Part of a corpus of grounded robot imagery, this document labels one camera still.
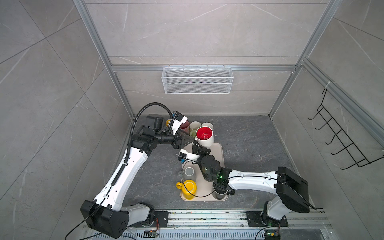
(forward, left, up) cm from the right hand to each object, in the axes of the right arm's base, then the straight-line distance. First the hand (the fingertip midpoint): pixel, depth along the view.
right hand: (197, 139), depth 75 cm
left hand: (-2, +3, +7) cm, 8 cm away
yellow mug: (-19, +5, -16) cm, 25 cm away
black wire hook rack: (-11, -65, +7) cm, 66 cm away
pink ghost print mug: (+20, +8, -13) cm, 25 cm away
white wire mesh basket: (+46, -1, +5) cm, 46 cm away
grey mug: (-12, +5, -15) cm, 20 cm away
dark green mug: (+23, -8, -15) cm, 29 cm away
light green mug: (+23, +2, -15) cm, 27 cm away
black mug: (-22, -10, -20) cm, 32 cm away
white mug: (+1, -4, +1) cm, 4 cm away
